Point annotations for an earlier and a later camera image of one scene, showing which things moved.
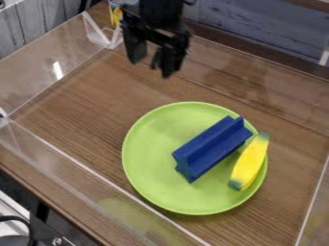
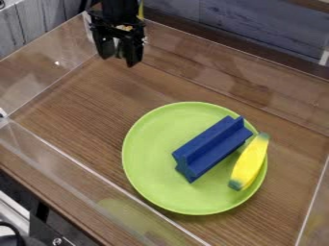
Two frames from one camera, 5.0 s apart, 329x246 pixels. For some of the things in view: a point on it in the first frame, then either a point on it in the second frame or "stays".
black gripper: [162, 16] to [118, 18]
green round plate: [164, 130] stays
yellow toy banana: [249, 162] stays
